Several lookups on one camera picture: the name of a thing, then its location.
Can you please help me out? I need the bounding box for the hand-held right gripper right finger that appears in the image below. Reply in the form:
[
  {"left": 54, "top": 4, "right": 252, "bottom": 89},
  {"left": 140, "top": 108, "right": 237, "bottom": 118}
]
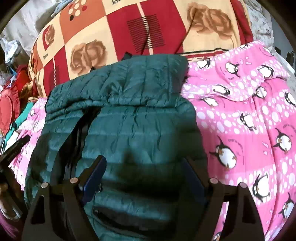
[{"left": 181, "top": 156, "right": 265, "bottom": 241}]

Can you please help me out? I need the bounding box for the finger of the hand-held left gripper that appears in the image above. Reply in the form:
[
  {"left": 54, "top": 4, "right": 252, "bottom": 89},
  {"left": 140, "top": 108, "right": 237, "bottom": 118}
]
[{"left": 0, "top": 135, "right": 31, "bottom": 163}]

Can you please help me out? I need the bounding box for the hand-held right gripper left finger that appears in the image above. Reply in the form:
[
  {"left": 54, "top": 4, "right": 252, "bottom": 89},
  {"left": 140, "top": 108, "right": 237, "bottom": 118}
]
[{"left": 22, "top": 155, "right": 108, "bottom": 241}]

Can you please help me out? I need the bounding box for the green quilted jacket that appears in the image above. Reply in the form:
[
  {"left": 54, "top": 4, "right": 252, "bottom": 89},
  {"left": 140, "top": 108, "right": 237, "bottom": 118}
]
[{"left": 23, "top": 54, "right": 210, "bottom": 241}]

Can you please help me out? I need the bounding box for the green cloth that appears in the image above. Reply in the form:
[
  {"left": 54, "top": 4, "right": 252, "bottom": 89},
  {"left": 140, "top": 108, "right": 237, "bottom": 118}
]
[{"left": 5, "top": 102, "right": 33, "bottom": 144}]

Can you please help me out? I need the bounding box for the red heart pillow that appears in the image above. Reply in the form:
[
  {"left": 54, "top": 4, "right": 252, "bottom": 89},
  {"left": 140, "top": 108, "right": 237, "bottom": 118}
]
[{"left": 0, "top": 89, "right": 21, "bottom": 135}]

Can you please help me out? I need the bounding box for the yellow red floral cloth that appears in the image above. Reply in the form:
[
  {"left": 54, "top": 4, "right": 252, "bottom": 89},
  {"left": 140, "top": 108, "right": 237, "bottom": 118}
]
[{"left": 20, "top": 81, "right": 38, "bottom": 103}]

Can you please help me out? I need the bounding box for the pink penguin blanket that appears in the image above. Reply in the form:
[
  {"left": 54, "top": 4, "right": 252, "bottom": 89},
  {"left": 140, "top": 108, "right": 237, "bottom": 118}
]
[{"left": 9, "top": 40, "right": 296, "bottom": 241}]

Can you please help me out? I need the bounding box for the plain white cloth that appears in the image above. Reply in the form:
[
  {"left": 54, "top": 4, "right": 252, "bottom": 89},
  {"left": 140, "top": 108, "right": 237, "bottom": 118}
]
[{"left": 0, "top": 5, "right": 58, "bottom": 48}]

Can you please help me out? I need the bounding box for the checkered rose print quilt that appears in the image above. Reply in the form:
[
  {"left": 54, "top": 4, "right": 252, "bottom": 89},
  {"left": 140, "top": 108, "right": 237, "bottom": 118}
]
[{"left": 27, "top": 0, "right": 253, "bottom": 98}]

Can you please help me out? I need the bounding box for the white floral cloth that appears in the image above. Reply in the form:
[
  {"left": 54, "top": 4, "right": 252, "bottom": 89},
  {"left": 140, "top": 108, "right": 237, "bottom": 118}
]
[{"left": 245, "top": 5, "right": 277, "bottom": 52}]

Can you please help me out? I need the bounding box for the black cable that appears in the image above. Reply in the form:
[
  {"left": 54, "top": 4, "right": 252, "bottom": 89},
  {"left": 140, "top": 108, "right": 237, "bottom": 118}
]
[{"left": 136, "top": 10, "right": 198, "bottom": 56}]

